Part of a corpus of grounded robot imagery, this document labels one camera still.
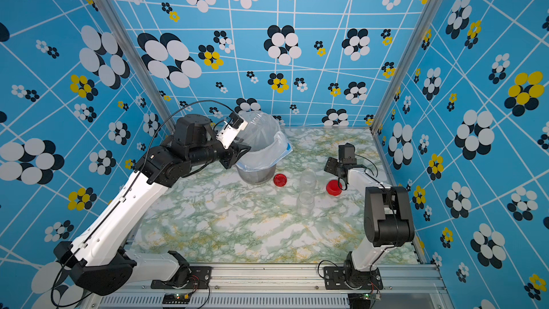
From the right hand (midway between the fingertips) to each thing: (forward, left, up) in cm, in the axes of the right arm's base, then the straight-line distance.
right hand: (338, 164), depth 97 cm
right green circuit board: (-50, -1, -6) cm, 50 cm away
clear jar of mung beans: (-11, +15, +4) cm, 19 cm away
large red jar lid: (-10, +3, -4) cm, 11 cm away
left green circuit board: (-50, +62, -8) cm, 80 cm away
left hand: (-14, +36, +32) cm, 50 cm away
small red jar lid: (-5, +27, -5) cm, 28 cm away
